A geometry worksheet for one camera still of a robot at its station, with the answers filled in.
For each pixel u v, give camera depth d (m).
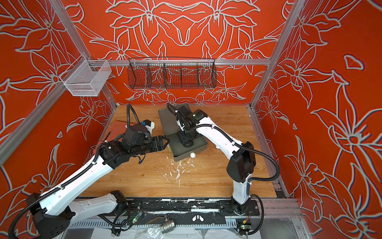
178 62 0.92
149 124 0.64
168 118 0.85
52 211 0.38
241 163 0.45
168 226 0.66
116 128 0.98
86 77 0.92
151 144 0.61
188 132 0.67
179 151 0.76
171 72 0.99
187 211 0.73
